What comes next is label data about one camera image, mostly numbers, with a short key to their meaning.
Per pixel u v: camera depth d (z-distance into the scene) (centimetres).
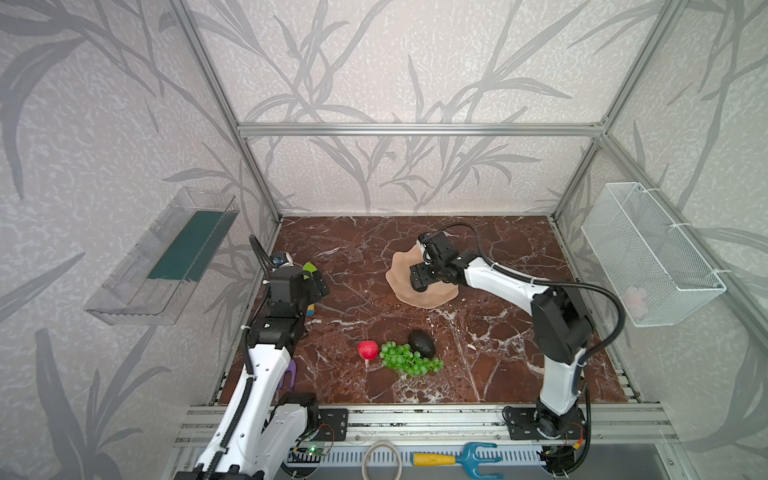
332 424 73
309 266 105
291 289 56
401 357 81
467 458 69
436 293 97
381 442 72
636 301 72
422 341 83
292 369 83
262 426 45
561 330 49
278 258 66
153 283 64
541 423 66
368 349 82
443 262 72
